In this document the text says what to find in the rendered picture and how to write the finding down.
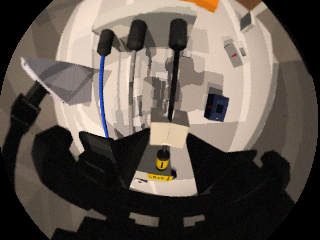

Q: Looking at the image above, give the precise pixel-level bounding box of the orange rectangular block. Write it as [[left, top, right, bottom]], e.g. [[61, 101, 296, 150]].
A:
[[188, 0, 220, 12]]

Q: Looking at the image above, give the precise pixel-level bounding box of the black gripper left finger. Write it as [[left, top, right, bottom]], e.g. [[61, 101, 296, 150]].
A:
[[79, 128, 151, 189]]

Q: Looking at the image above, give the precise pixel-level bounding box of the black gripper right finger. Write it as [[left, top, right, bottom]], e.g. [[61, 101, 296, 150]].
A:
[[185, 132, 259, 196]]

